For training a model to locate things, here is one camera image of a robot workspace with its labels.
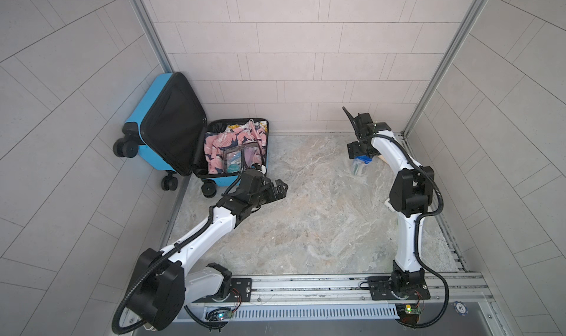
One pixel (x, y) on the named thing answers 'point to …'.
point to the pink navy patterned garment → (216, 143)
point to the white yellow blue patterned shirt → (260, 125)
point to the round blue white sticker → (460, 308)
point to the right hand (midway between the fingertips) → (361, 151)
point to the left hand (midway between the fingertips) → (285, 187)
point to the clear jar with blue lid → (359, 162)
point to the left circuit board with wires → (220, 313)
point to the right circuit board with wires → (409, 313)
